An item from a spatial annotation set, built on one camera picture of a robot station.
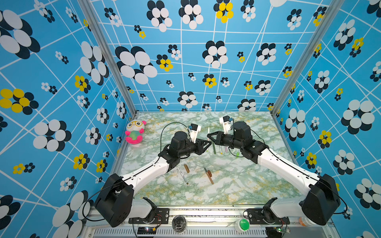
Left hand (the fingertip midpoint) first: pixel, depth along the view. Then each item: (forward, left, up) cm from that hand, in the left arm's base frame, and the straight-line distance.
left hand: (211, 142), depth 75 cm
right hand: (+3, +1, +2) cm, 4 cm away
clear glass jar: (-34, +15, -12) cm, 39 cm away
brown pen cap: (-4, +13, -23) cm, 26 cm away
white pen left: (-6, +17, -22) cm, 29 cm away
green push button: (-34, -13, -14) cm, 39 cm away
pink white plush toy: (+18, +50, -18) cm, 56 cm away
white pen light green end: (+4, +1, +3) cm, 6 cm away
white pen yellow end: (+8, -9, -22) cm, 25 cm away
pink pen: (+9, -13, -22) cm, 28 cm away
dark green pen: (+10, -5, -23) cm, 25 cm away
